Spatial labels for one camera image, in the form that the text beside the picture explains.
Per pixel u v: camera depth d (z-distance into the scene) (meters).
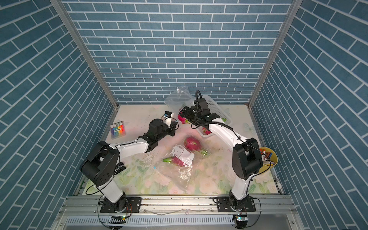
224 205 0.73
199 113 0.68
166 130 0.78
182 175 0.81
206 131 0.96
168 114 0.78
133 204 0.74
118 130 1.02
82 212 0.73
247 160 0.47
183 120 0.81
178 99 1.12
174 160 0.84
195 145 0.89
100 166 0.46
